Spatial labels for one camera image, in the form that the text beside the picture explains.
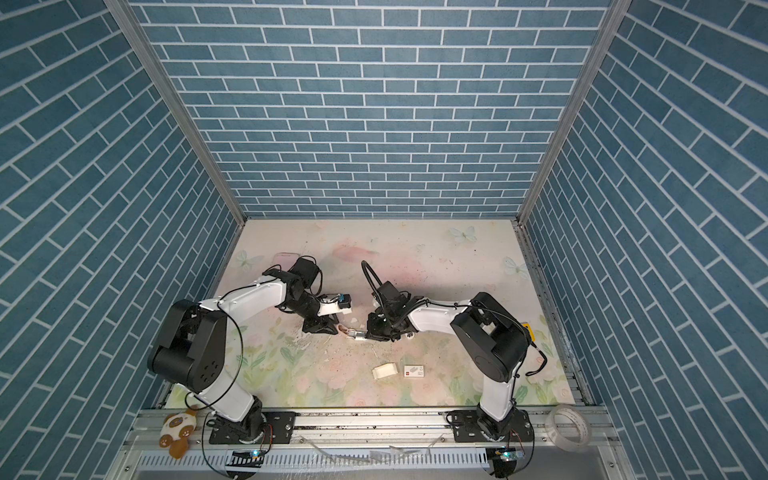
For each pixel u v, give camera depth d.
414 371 0.82
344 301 0.77
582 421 0.72
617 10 0.70
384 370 0.83
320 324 0.77
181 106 0.87
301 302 0.75
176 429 0.71
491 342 0.48
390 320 0.71
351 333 0.88
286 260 1.05
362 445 0.72
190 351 0.46
